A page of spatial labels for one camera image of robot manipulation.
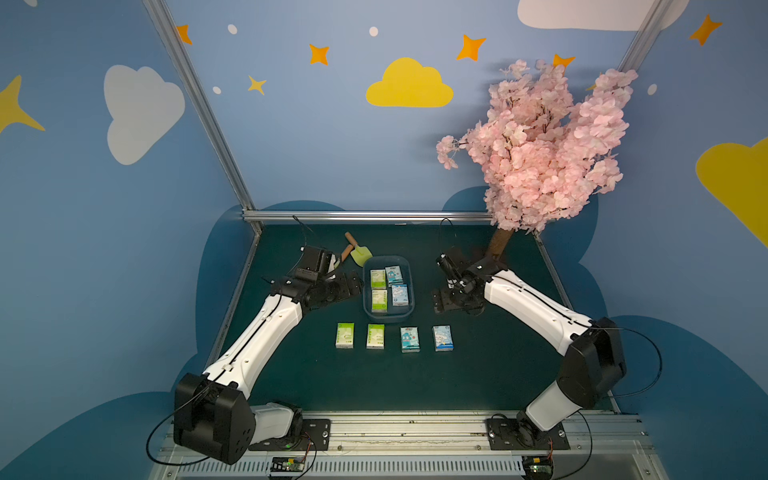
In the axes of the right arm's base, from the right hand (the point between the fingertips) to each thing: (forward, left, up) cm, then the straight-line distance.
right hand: (455, 300), depth 86 cm
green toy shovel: (+26, +30, -11) cm, 41 cm away
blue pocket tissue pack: (-9, +13, -10) cm, 18 cm away
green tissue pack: (-8, +23, -10) cm, 27 cm away
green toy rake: (+27, +34, -11) cm, 45 cm away
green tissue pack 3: (+4, +23, -10) cm, 25 cm away
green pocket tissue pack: (-9, +32, -9) cm, 35 cm away
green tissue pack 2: (+13, +24, -11) cm, 30 cm away
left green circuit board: (-41, +42, -13) cm, 60 cm away
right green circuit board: (-38, -20, -15) cm, 45 cm away
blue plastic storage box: (+1, +17, -12) cm, 21 cm away
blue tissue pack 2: (+7, +16, -10) cm, 20 cm away
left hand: (0, +30, +6) cm, 31 cm away
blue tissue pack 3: (+15, +19, -10) cm, 26 cm away
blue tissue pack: (-7, +2, -11) cm, 13 cm away
